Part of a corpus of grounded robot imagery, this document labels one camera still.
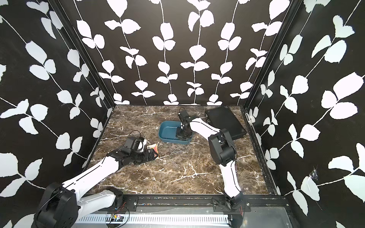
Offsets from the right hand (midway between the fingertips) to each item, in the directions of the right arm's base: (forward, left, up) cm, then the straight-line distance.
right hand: (176, 135), depth 95 cm
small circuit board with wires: (-46, +29, -5) cm, 54 cm away
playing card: (-6, +15, -5) cm, 17 cm away
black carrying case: (+25, -37, -10) cm, 46 cm away
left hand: (-15, +12, +2) cm, 20 cm away
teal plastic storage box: (+6, +8, -6) cm, 12 cm away
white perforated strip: (-46, +6, -6) cm, 47 cm away
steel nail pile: (-8, 0, -6) cm, 10 cm away
